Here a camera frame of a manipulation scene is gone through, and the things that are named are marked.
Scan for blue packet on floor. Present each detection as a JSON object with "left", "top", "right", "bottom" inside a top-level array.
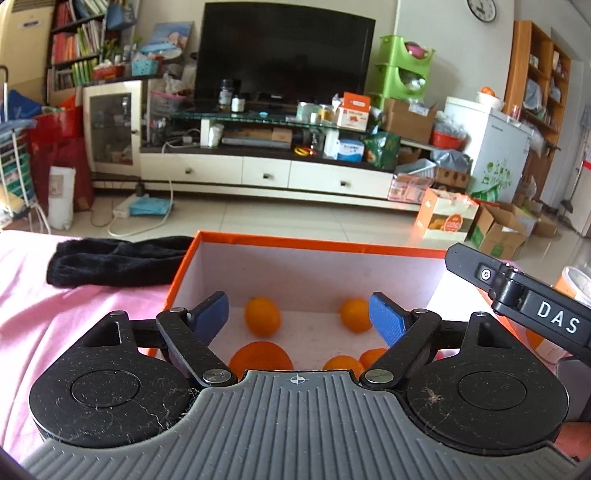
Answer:
[{"left": 129, "top": 197, "right": 173, "bottom": 217}]

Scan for orange white medicine box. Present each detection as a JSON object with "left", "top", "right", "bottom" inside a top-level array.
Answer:
[{"left": 335, "top": 92, "right": 370, "bottom": 132}]

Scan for large orange front left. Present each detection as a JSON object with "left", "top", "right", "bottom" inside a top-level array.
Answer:
[{"left": 228, "top": 341, "right": 294, "bottom": 380}]

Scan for black flat television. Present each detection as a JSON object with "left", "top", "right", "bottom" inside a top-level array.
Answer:
[{"left": 194, "top": 2, "right": 375, "bottom": 104}]

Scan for white small refrigerator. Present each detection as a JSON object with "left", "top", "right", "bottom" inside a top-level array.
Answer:
[{"left": 444, "top": 97, "right": 534, "bottom": 203}]

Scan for dark bookshelf with books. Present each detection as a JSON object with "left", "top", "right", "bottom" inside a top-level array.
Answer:
[{"left": 46, "top": 0, "right": 108, "bottom": 96}]

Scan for brown cardboard box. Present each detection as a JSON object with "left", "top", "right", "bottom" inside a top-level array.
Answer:
[{"left": 383, "top": 98, "right": 438, "bottom": 144}]

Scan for orange fruit carton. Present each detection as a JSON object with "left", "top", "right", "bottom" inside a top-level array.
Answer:
[{"left": 415, "top": 188, "right": 480, "bottom": 242}]

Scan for wooden shelf unit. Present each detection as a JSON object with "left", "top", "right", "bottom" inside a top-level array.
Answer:
[{"left": 504, "top": 20, "right": 571, "bottom": 200}]

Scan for white wire cart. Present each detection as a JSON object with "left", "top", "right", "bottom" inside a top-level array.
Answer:
[{"left": 1, "top": 65, "right": 51, "bottom": 234}]

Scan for orange back right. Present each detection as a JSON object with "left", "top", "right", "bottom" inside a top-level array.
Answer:
[{"left": 339, "top": 299, "right": 373, "bottom": 334}]

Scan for pink bed sheet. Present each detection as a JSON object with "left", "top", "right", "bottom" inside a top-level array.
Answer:
[{"left": 0, "top": 230, "right": 591, "bottom": 462}]

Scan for orange front right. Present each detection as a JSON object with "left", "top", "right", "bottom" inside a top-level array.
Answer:
[{"left": 359, "top": 348, "right": 387, "bottom": 370}]

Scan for round wall clock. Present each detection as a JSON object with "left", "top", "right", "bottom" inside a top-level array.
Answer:
[{"left": 467, "top": 0, "right": 498, "bottom": 23}]

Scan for orange back left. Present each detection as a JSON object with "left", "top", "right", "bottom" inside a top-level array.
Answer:
[{"left": 245, "top": 297, "right": 281, "bottom": 338}]

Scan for open cardboard box floor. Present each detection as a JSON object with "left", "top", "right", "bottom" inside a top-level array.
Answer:
[{"left": 469, "top": 203, "right": 537, "bottom": 260}]

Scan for white paper bag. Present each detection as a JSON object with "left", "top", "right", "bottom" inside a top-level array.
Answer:
[{"left": 48, "top": 166, "right": 75, "bottom": 230}]

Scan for black knitted cloth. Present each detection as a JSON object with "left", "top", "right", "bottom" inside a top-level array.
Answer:
[{"left": 46, "top": 236, "right": 192, "bottom": 288}]

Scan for white air conditioner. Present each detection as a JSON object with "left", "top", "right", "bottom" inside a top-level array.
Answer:
[{"left": 1, "top": 0, "right": 55, "bottom": 103}]

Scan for green stacked storage bins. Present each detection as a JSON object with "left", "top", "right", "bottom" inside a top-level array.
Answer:
[{"left": 370, "top": 35, "right": 435, "bottom": 109}]

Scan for orange front middle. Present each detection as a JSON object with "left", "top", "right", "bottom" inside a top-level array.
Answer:
[{"left": 322, "top": 355, "right": 365, "bottom": 378}]

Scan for orange cardboard box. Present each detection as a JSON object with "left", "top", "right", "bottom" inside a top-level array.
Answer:
[{"left": 147, "top": 230, "right": 546, "bottom": 370}]

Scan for white glass-door cabinet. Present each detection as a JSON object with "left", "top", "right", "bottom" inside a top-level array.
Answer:
[{"left": 82, "top": 80, "right": 142, "bottom": 179}]

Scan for red shopping bag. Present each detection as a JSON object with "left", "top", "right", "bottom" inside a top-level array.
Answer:
[{"left": 28, "top": 95, "right": 94, "bottom": 212}]

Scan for white TV console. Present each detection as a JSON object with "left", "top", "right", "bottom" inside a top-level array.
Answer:
[{"left": 138, "top": 119, "right": 420, "bottom": 211}]

